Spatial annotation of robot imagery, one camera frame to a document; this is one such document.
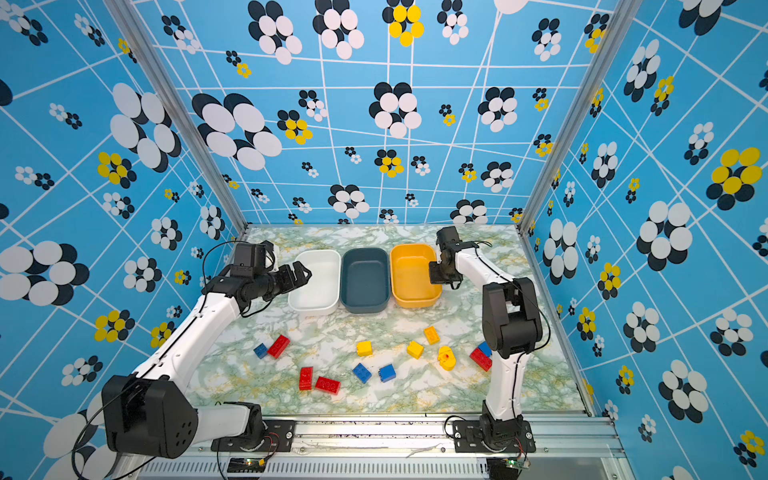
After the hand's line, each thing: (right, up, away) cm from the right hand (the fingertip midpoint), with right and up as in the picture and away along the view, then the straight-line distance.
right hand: (441, 277), depth 99 cm
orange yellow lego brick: (-4, -17, -9) cm, 20 cm away
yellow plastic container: (-10, 0, +5) cm, 11 cm away
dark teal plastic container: (-26, -1, +3) cm, 26 cm away
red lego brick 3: (+10, -22, -15) cm, 28 cm away
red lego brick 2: (-40, -26, -18) cm, 51 cm away
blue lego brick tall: (+13, -22, -7) cm, 26 cm away
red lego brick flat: (-34, -27, -20) cm, 48 cm away
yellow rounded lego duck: (-1, -22, -15) cm, 27 cm away
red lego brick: (-50, -19, -12) cm, 55 cm away
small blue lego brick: (-55, -21, -13) cm, 60 cm away
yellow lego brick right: (-10, -20, -12) cm, 26 cm away
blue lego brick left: (-25, -26, -16) cm, 39 cm away
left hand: (-42, +2, -16) cm, 45 cm away
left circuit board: (-52, -44, -27) cm, 73 cm away
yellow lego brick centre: (-25, -20, -12) cm, 34 cm away
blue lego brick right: (-18, -25, -17) cm, 35 cm away
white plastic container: (-40, -6, 0) cm, 41 cm away
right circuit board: (+10, -41, -31) cm, 53 cm away
